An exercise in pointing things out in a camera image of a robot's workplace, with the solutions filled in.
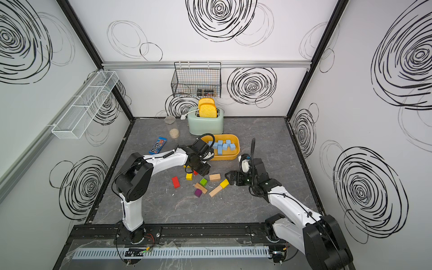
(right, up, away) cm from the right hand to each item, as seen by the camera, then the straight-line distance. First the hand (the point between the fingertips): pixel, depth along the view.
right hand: (232, 176), depth 83 cm
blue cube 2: (-6, +15, +17) cm, 24 cm away
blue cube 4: (+1, +13, +18) cm, 22 cm away
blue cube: (-9, +15, +1) cm, 17 cm away
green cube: (-15, -4, +4) cm, 16 cm away
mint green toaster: (-17, +26, +21) cm, 37 cm away
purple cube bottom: (-18, -10, +2) cm, 20 cm away
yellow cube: (-23, -2, +6) cm, 23 cm away
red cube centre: (-18, +2, -3) cm, 19 cm away
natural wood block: (-9, -3, +5) cm, 11 cm away
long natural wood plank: (-9, -9, +3) cm, 13 cm away
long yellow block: (-4, -6, +5) cm, 9 cm away
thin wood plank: (-16, -7, +3) cm, 18 cm away
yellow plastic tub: (-2, +8, +16) cm, 18 cm away
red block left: (-30, -6, +8) cm, 32 cm away
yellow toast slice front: (-13, +35, +13) cm, 40 cm away
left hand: (-15, +1, +10) cm, 18 cm away
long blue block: (-7, +11, +19) cm, 23 cm away
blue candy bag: (-45, +13, +21) cm, 52 cm away
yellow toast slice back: (-15, +41, +16) cm, 46 cm away
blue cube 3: (-1, +16, +21) cm, 27 cm away
